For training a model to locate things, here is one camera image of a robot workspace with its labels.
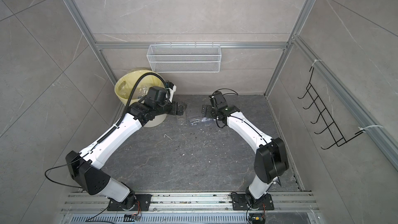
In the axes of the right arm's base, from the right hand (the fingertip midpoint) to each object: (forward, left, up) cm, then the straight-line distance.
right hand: (209, 110), depth 88 cm
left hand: (-3, +16, +12) cm, 20 cm away
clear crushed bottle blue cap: (+3, +8, -14) cm, 16 cm away
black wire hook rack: (-24, -51, +13) cm, 58 cm away
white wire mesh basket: (+35, +13, +13) cm, 39 cm away
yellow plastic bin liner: (+16, +51, +8) cm, 54 cm away
